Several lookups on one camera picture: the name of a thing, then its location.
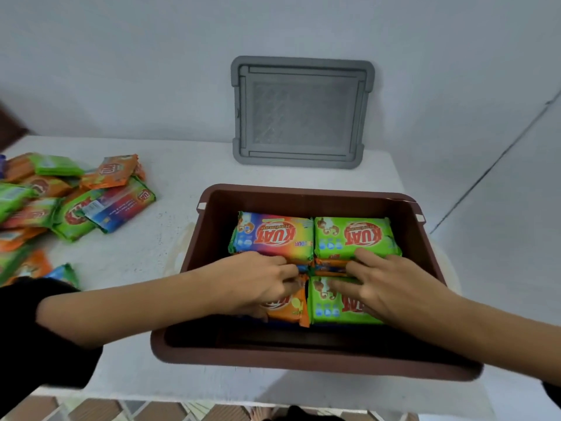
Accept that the person's right hand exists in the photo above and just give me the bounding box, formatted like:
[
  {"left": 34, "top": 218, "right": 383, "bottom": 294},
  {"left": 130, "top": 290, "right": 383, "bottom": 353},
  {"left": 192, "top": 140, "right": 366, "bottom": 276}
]
[{"left": 328, "top": 247, "right": 460, "bottom": 329}]

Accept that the person's left hand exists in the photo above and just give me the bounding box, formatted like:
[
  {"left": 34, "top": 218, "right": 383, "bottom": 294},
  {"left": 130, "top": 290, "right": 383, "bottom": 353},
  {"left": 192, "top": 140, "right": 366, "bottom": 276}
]
[{"left": 206, "top": 251, "right": 310, "bottom": 320}]

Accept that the orange snack packet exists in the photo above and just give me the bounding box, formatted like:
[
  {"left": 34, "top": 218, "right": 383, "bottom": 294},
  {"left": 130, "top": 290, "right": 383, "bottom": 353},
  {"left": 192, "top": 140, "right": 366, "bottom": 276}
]
[{"left": 261, "top": 275, "right": 311, "bottom": 328}]

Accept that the neat stack of snack packets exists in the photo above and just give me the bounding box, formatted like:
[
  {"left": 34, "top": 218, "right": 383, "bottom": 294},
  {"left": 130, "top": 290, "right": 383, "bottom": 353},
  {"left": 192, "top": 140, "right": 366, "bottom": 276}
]
[{"left": 227, "top": 210, "right": 403, "bottom": 328}]

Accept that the green snack packet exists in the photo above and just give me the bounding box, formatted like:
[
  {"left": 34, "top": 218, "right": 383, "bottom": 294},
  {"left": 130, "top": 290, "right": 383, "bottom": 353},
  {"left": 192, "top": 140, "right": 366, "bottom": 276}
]
[{"left": 308, "top": 275, "right": 385, "bottom": 326}]

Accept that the brown plastic box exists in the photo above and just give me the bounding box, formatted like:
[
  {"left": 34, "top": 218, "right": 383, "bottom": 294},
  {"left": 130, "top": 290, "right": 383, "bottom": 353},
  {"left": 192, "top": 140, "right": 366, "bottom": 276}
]
[{"left": 150, "top": 184, "right": 484, "bottom": 382}]

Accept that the grey plastic lid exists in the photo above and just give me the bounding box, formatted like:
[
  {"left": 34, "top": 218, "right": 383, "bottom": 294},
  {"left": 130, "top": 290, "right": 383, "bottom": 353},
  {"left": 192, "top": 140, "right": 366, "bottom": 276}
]
[{"left": 231, "top": 56, "right": 376, "bottom": 170}]

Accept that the pile of colourful soap packets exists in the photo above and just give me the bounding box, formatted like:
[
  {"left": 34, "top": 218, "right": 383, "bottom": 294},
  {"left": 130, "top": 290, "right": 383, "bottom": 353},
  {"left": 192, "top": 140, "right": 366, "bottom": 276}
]
[{"left": 0, "top": 153, "right": 157, "bottom": 289}]

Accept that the person's right forearm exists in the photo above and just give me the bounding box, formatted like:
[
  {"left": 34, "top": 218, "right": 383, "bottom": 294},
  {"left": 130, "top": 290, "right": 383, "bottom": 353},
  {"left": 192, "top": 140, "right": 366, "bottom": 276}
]
[{"left": 442, "top": 289, "right": 561, "bottom": 408}]

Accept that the person's left forearm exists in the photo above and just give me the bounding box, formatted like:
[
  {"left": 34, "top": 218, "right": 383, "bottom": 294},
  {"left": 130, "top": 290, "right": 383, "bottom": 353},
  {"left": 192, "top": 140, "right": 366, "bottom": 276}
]
[{"left": 0, "top": 267, "right": 216, "bottom": 391}]

